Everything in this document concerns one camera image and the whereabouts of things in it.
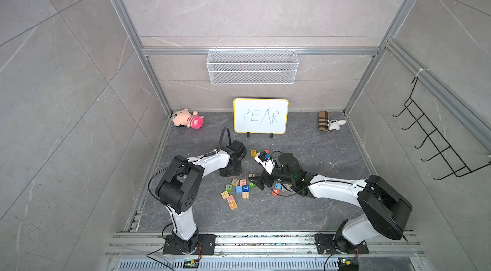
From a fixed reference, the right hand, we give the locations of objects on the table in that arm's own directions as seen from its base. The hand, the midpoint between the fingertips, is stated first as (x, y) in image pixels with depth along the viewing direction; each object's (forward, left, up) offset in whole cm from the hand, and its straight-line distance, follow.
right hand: (256, 169), depth 82 cm
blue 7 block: (-4, +5, -11) cm, 12 cm away
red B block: (-6, -9, -10) cm, 15 cm away
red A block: (+16, -7, -11) cm, 21 cm away
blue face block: (-4, -10, -10) cm, 15 cm away
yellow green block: (-7, +14, -10) cm, 19 cm away
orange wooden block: (-12, +11, -10) cm, 19 cm away
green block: (-4, +13, -10) cm, 17 cm away
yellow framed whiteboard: (+32, -5, +1) cm, 32 cm away
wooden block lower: (-7, +5, -10) cm, 14 cm away
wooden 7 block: (+2, +2, -10) cm, 10 cm away
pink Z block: (-9, +12, -10) cm, 18 cm away
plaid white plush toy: (+33, -42, -9) cm, 54 cm away
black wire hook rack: (-8, -65, +20) cm, 68 cm away
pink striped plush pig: (+35, +40, -3) cm, 54 cm away
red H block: (-1, +6, -10) cm, 12 cm away
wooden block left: (-1, +10, -11) cm, 15 cm away
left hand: (+6, +10, -11) cm, 16 cm away
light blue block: (-4, +8, -11) cm, 14 cm away
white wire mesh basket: (+51, 0, +19) cm, 54 cm away
